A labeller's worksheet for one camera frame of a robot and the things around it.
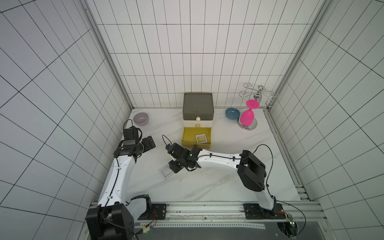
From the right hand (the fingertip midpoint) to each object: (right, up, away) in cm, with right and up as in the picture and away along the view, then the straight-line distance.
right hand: (167, 168), depth 82 cm
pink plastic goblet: (+48, +29, +8) cm, 57 cm away
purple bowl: (-25, +28, +27) cm, 46 cm away
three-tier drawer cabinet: (+18, +31, +10) cm, 37 cm away
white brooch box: (-1, -2, +2) cm, 3 cm away
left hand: (-12, +12, 0) cm, 18 cm away
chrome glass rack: (+54, +42, +6) cm, 69 cm away
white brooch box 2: (+20, +15, +19) cm, 31 cm away
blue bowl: (+46, +32, +32) cm, 64 cm away
